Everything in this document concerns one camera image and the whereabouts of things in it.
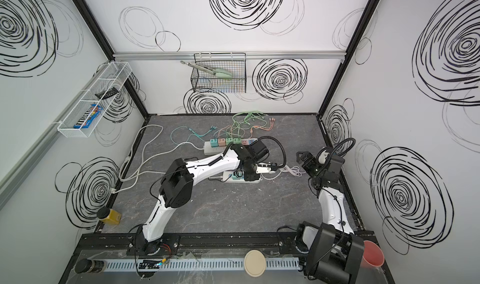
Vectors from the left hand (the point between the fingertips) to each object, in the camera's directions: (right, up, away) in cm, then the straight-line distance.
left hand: (256, 174), depth 89 cm
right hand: (+22, +8, -5) cm, 24 cm away
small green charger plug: (-10, +15, +10) cm, 21 cm away
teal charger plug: (-22, +14, +10) cm, 28 cm away
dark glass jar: (-59, -24, -28) cm, 70 cm away
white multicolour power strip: (-25, +10, +11) cm, 29 cm away
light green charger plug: (-14, +16, +10) cm, 24 cm away
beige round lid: (-2, -25, -25) cm, 35 cm away
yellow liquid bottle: (-60, -13, -15) cm, 63 cm away
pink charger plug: (-18, +15, +10) cm, 25 cm away
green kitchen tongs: (-18, +49, +3) cm, 53 cm away
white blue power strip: (-14, -2, 0) cm, 14 cm away
